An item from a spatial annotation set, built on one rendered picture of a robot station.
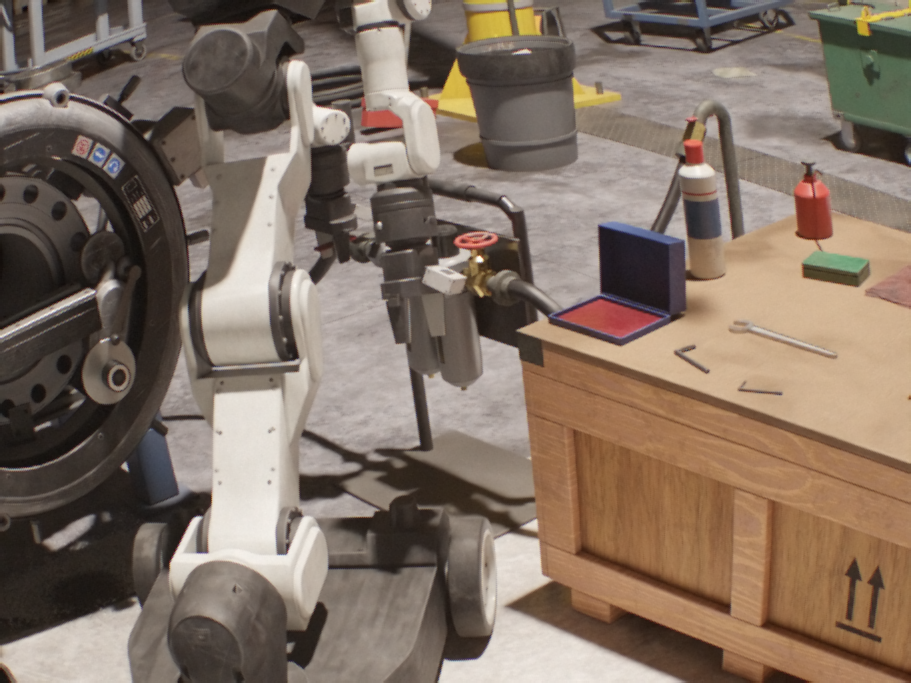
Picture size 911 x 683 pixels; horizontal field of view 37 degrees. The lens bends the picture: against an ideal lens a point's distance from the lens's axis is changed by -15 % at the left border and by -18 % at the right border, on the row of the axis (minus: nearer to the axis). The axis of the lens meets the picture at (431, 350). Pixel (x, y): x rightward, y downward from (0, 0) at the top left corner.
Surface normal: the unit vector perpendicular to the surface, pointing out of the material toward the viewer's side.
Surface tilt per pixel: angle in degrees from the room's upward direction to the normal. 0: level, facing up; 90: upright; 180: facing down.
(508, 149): 95
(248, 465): 46
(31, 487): 90
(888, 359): 0
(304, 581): 90
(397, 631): 0
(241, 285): 38
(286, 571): 58
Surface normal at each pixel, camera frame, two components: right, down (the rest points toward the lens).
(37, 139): 0.61, 0.22
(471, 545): -0.15, -0.61
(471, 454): -0.13, -0.92
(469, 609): -0.10, 0.40
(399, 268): -0.45, 0.11
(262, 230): -0.18, -0.32
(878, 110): -0.74, 0.33
